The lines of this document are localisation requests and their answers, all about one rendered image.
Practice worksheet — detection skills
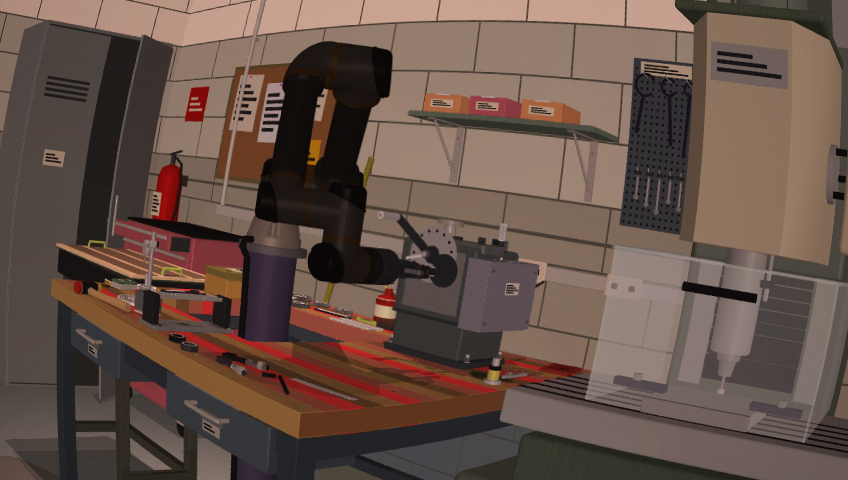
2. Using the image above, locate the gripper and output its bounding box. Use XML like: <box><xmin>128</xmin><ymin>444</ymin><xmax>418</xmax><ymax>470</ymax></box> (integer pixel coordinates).
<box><xmin>396</xmin><ymin>255</ymin><xmax>440</xmax><ymax>284</ymax></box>

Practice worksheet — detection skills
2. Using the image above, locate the black round crank hub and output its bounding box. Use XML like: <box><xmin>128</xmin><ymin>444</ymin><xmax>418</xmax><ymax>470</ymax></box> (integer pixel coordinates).
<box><xmin>430</xmin><ymin>254</ymin><xmax>460</xmax><ymax>289</ymax></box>

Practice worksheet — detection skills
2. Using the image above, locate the grey index plate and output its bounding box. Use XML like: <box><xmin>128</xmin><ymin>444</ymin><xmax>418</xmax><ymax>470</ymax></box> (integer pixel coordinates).
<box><xmin>418</xmin><ymin>225</ymin><xmax>460</xmax><ymax>264</ymax></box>

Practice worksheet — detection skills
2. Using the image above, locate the dark green dividing head body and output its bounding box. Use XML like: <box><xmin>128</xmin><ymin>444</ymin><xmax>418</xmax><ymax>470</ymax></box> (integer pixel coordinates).
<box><xmin>385</xmin><ymin>236</ymin><xmax>539</xmax><ymax>370</ymax></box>

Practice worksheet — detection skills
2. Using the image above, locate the grey gear cover box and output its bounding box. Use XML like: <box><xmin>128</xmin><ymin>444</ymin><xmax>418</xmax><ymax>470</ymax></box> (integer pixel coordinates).
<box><xmin>457</xmin><ymin>256</ymin><xmax>541</xmax><ymax>334</ymax></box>

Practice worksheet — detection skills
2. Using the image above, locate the red oil bottle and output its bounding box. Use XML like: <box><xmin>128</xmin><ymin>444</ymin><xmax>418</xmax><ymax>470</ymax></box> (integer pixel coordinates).
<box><xmin>373</xmin><ymin>285</ymin><xmax>398</xmax><ymax>332</ymax></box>

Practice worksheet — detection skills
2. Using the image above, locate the red parts tray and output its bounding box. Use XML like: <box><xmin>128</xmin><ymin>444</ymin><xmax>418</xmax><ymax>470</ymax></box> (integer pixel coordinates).
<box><xmin>287</xmin><ymin>294</ymin><xmax>400</xmax><ymax>344</ymax></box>

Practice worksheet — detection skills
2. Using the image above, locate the steel ruler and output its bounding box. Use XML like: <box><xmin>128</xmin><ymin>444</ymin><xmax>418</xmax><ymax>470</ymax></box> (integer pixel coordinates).
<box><xmin>290</xmin><ymin>376</ymin><xmax>360</xmax><ymax>403</ymax></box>

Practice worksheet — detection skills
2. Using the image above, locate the orange box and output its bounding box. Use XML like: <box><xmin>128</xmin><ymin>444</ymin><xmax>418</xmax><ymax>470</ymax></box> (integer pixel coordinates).
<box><xmin>423</xmin><ymin>92</ymin><xmax>472</xmax><ymax>115</ymax></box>
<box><xmin>519</xmin><ymin>98</ymin><xmax>583</xmax><ymax>126</ymax></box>

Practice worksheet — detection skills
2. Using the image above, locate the wooden workbench with grey drawers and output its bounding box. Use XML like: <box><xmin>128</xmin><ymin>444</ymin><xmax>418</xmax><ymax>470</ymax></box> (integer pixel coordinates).
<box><xmin>50</xmin><ymin>278</ymin><xmax>588</xmax><ymax>480</ymax></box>

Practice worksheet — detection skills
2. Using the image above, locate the pink box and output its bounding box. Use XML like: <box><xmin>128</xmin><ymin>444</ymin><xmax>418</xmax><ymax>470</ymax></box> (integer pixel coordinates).
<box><xmin>468</xmin><ymin>95</ymin><xmax>523</xmax><ymax>120</ymax></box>

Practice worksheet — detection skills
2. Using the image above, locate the yellow box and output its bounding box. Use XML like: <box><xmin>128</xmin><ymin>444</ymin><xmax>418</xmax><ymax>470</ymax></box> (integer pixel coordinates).
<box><xmin>203</xmin><ymin>265</ymin><xmax>244</xmax><ymax>301</ymax></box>

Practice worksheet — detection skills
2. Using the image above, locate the black and silver ratchet tool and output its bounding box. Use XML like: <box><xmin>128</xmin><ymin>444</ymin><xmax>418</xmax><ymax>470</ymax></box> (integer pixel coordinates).
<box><xmin>216</xmin><ymin>352</ymin><xmax>270</xmax><ymax>378</ymax></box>

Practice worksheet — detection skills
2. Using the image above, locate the cork notice board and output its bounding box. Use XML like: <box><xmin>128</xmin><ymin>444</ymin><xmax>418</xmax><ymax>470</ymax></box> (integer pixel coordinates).
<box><xmin>214</xmin><ymin>63</ymin><xmax>337</xmax><ymax>185</ymax></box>

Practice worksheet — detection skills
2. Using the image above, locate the white hanging bar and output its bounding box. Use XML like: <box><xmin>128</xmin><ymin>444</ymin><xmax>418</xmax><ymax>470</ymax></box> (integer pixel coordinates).
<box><xmin>214</xmin><ymin>0</ymin><xmax>268</xmax><ymax>224</ymax></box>

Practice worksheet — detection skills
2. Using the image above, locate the red tool chest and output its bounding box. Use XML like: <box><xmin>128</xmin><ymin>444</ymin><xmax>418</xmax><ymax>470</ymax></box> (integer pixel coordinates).
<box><xmin>111</xmin><ymin>215</ymin><xmax>248</xmax><ymax>274</ymax></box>

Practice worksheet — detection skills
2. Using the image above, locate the dark blue tool pegboard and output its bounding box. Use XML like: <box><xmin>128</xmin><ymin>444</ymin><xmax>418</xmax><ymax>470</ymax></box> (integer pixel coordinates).
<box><xmin>619</xmin><ymin>57</ymin><xmax>694</xmax><ymax>236</ymax></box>

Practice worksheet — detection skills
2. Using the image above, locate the red fire extinguisher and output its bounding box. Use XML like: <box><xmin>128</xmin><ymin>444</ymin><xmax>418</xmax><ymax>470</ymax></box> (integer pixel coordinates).
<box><xmin>150</xmin><ymin>150</ymin><xmax>185</xmax><ymax>224</ymax></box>

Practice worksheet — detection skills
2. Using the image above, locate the beige milling machine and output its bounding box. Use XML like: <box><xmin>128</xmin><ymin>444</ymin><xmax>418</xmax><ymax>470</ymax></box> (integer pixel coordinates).
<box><xmin>499</xmin><ymin>0</ymin><xmax>848</xmax><ymax>480</ymax></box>

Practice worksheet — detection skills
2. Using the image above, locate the grey metal locker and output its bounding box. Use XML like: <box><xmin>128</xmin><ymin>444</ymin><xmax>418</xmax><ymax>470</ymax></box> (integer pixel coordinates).
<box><xmin>0</xmin><ymin>19</ymin><xmax>176</xmax><ymax>390</ymax></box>

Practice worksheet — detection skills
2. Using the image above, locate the black crank with grey handle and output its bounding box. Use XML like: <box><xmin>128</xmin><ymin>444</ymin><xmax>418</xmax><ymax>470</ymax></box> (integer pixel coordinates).
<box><xmin>376</xmin><ymin>210</ymin><xmax>433</xmax><ymax>257</ymax></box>

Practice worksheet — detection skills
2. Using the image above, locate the green wall shelf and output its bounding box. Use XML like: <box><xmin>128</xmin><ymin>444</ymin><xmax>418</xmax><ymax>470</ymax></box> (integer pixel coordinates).
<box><xmin>406</xmin><ymin>109</ymin><xmax>621</xmax><ymax>204</ymax></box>

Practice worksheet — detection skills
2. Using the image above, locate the red wall sign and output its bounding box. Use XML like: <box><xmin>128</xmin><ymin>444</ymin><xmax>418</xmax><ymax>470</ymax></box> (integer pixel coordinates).
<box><xmin>184</xmin><ymin>86</ymin><xmax>211</xmax><ymax>123</ymax></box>

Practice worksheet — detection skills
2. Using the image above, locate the wooden tray with green handles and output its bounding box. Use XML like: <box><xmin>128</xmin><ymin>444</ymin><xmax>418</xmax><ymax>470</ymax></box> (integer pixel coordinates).
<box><xmin>55</xmin><ymin>240</ymin><xmax>208</xmax><ymax>285</ymax></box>

